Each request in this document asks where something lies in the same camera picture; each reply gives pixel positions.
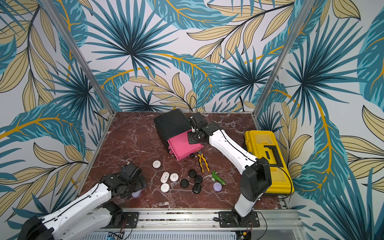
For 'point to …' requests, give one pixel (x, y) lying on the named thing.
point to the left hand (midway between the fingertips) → (138, 188)
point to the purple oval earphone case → (136, 194)
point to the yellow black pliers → (200, 155)
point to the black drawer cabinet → (171, 124)
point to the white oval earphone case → (165, 177)
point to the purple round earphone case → (217, 186)
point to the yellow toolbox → (264, 143)
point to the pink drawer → (179, 145)
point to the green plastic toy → (217, 178)
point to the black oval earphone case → (196, 188)
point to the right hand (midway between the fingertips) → (192, 137)
